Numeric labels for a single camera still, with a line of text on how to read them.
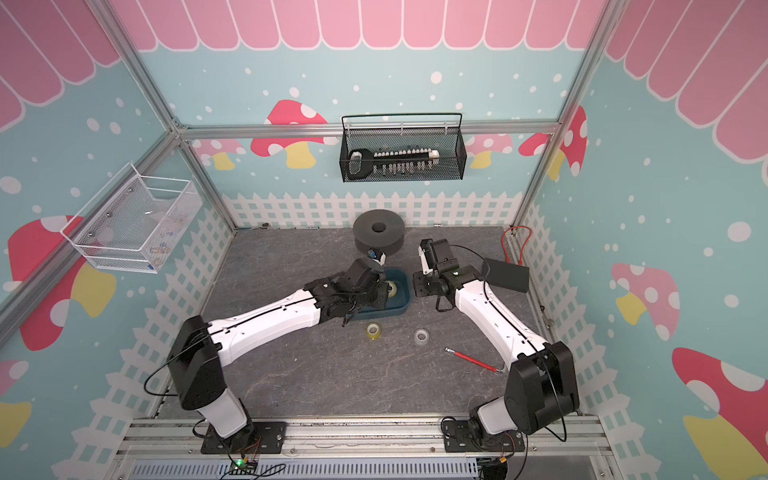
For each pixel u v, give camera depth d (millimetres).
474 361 871
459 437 742
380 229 1135
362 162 895
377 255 730
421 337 909
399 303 923
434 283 591
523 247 1121
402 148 920
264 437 742
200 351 435
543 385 420
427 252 669
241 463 742
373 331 918
